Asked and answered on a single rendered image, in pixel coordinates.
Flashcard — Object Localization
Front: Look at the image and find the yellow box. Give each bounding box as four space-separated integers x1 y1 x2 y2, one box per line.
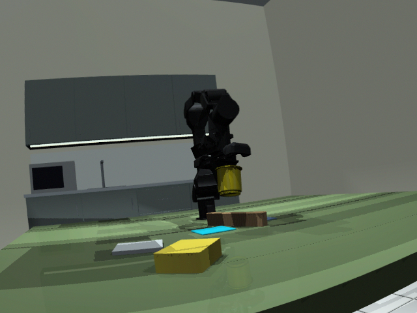
154 238 222 274

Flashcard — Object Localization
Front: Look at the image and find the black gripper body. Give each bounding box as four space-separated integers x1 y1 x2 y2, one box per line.
194 128 252 169

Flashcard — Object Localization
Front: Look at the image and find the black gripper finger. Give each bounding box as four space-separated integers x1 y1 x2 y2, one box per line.
215 159 238 167
204 163 218 185

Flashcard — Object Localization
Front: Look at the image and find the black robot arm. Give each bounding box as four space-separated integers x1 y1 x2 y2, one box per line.
184 89 239 220

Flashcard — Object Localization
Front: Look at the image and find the brown wood-grain rectangular block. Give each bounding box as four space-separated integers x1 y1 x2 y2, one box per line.
207 211 268 227

